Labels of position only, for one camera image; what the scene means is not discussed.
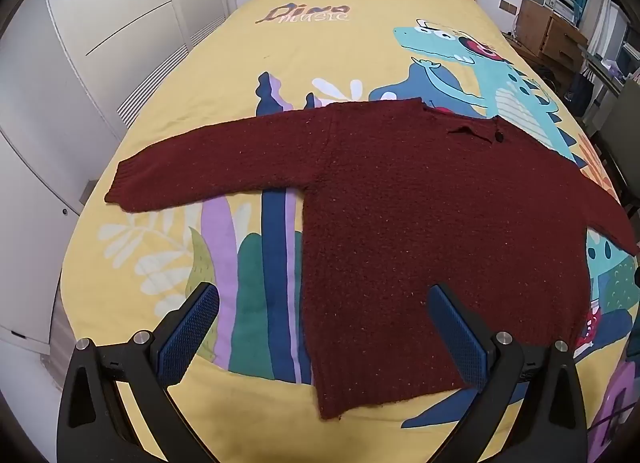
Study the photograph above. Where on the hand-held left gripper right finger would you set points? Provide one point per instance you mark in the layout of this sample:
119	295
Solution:
457	328

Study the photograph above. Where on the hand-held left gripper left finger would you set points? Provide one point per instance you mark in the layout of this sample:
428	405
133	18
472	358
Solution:
192	325

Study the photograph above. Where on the maroon knit sweater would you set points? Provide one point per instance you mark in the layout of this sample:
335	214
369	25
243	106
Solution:
400	193

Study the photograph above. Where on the dark bag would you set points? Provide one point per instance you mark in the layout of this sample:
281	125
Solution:
580	93

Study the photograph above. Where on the yellow dinosaur printed blanket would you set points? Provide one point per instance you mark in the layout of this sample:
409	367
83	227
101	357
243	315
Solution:
300	53

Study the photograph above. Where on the wooden cabinet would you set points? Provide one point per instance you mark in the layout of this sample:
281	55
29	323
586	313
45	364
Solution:
560	38

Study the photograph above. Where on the white wardrobe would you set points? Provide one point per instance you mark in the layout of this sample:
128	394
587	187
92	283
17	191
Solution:
100	18

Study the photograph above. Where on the wall switch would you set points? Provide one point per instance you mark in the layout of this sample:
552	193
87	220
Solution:
508	6

